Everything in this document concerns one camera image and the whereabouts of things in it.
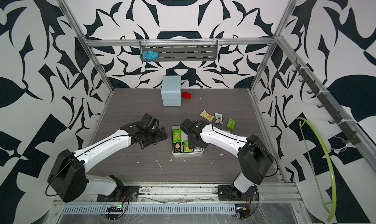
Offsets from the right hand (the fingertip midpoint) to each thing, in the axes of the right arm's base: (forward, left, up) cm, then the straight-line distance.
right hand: (192, 143), depth 85 cm
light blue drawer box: (+32, +14, +10) cm, 36 cm away
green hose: (-34, -46, +17) cm, 60 cm away
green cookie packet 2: (-2, +4, -3) cm, 5 cm away
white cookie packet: (+21, -18, -5) cm, 29 cm away
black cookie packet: (-1, +9, -3) cm, 9 cm away
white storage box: (-5, 0, -5) cm, 7 cm away
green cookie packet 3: (+16, -26, -5) cm, 31 cm away
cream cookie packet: (+23, -9, -5) cm, 25 cm away
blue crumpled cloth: (+45, +25, +29) cm, 59 cm away
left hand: (+3, +19, +3) cm, 19 cm away
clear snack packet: (-3, -3, -3) cm, 5 cm away
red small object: (+41, +4, -5) cm, 41 cm away
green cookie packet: (+6, +10, -3) cm, 12 cm away
